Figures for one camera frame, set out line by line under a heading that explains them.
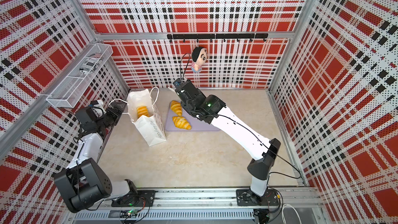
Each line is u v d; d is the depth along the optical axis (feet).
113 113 2.36
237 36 2.95
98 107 2.21
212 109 1.49
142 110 2.99
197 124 3.24
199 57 2.98
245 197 2.40
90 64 2.56
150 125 2.60
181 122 3.20
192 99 1.59
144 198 2.41
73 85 2.38
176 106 3.51
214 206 2.37
